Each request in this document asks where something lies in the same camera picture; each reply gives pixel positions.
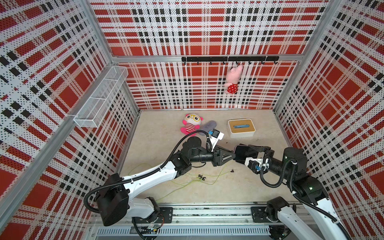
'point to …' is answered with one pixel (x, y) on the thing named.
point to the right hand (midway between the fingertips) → (252, 150)
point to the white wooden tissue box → (241, 128)
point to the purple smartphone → (242, 152)
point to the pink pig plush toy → (233, 77)
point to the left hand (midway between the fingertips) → (233, 154)
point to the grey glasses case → (208, 126)
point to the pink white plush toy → (191, 123)
